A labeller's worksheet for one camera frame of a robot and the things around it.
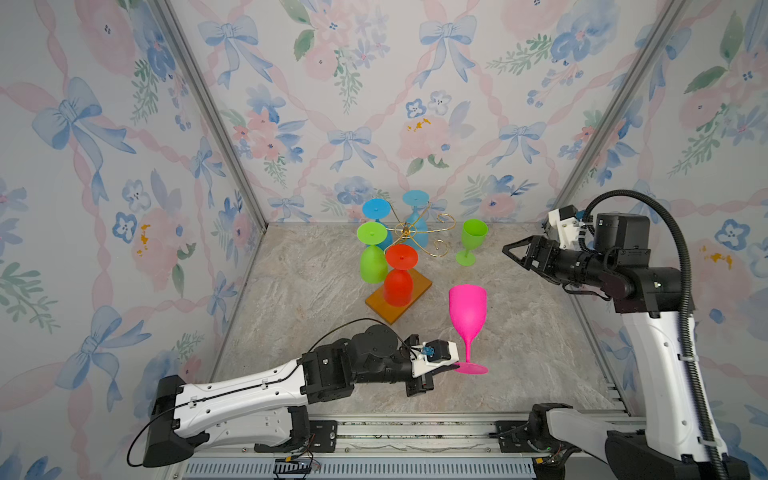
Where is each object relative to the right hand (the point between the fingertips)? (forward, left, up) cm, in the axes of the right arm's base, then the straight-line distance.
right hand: (515, 252), depth 64 cm
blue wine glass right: (+22, +19, -15) cm, 32 cm away
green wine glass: (+26, 0, -22) cm, 35 cm away
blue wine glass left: (+18, +30, -4) cm, 35 cm away
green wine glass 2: (+6, +31, -10) cm, 33 cm away
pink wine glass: (-10, +10, -6) cm, 16 cm away
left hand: (-20, +14, -8) cm, 26 cm away
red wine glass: (+1, +25, -11) cm, 27 cm away
